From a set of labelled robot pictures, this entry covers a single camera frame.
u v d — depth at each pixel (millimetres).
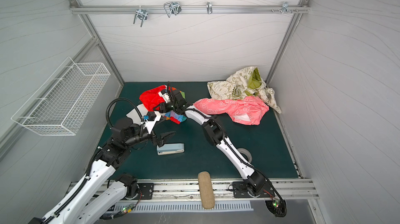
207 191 704
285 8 764
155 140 618
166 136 623
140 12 776
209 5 719
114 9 781
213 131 723
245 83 973
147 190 735
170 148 837
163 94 948
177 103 883
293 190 762
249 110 958
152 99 984
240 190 714
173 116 1003
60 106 678
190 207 702
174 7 765
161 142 624
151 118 582
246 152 823
